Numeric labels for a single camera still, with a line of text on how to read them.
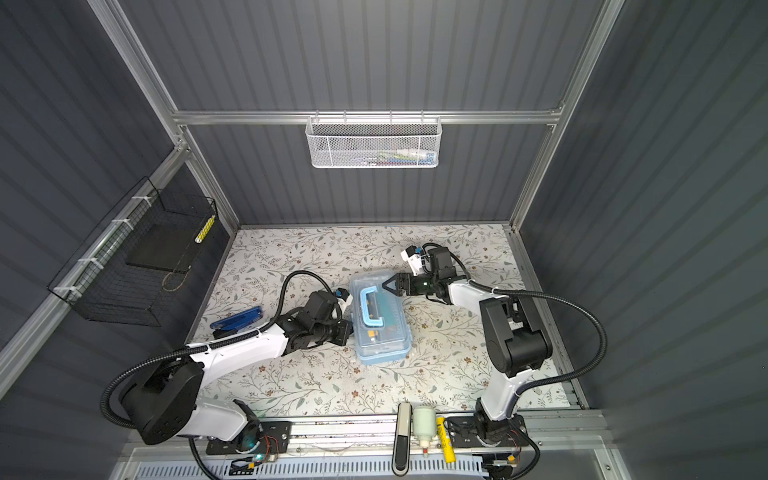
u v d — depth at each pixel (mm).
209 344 480
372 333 842
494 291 550
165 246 743
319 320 684
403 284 823
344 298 791
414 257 864
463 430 737
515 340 492
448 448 707
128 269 721
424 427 692
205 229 821
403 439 713
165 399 437
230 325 912
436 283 752
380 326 815
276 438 724
